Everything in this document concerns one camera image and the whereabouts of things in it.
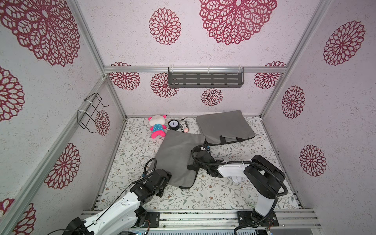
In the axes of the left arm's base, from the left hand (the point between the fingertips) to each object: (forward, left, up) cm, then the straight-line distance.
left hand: (170, 179), depth 85 cm
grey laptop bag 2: (+41, -41, -4) cm, 58 cm away
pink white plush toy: (+36, +11, +3) cm, 38 cm away
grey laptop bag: (+16, -2, 0) cm, 16 cm away
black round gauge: (+43, 0, -2) cm, 43 cm away
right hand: (+13, -13, 0) cm, 19 cm away
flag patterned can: (+43, -8, -1) cm, 44 cm away
